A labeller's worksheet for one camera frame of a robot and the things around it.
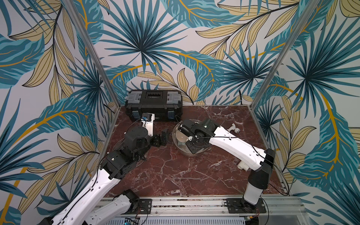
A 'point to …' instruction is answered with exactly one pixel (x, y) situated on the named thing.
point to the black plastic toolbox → (166, 105)
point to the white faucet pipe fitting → (233, 127)
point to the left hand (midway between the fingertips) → (158, 130)
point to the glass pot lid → (138, 163)
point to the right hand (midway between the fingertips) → (194, 145)
